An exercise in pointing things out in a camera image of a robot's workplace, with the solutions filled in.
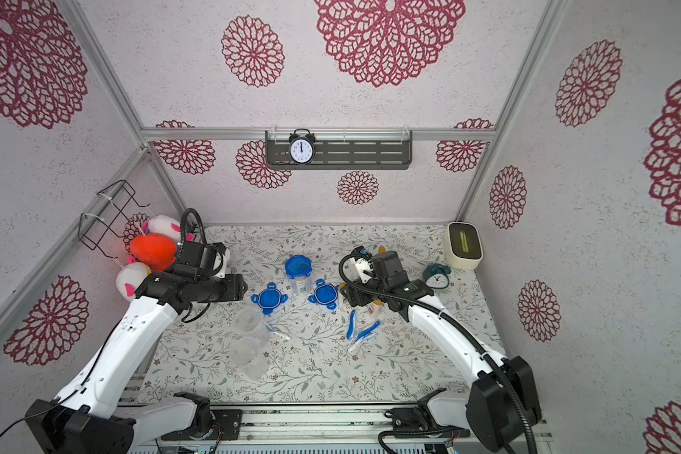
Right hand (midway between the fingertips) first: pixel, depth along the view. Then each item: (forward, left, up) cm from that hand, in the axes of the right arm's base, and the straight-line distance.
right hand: (352, 281), depth 81 cm
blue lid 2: (+7, +9, -18) cm, 22 cm away
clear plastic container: (+5, +17, -13) cm, 22 cm away
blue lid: (+10, +18, -7) cm, 22 cm away
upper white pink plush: (+20, +62, +3) cm, 65 cm away
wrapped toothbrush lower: (-11, -3, -17) cm, 21 cm away
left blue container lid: (+4, +29, -17) cm, 34 cm away
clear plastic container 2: (-5, +33, -17) cm, 37 cm away
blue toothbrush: (-6, 0, -18) cm, 19 cm away
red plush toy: (+9, +61, +2) cm, 62 cm away
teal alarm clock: (+12, -29, -13) cm, 34 cm away
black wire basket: (+6, +71, +14) cm, 72 cm away
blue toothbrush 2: (-7, -5, -18) cm, 20 cm away
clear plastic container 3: (-15, +32, -18) cm, 40 cm away
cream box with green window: (+25, -42, -14) cm, 51 cm away
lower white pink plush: (-3, +62, +5) cm, 62 cm away
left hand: (-5, +32, +3) cm, 32 cm away
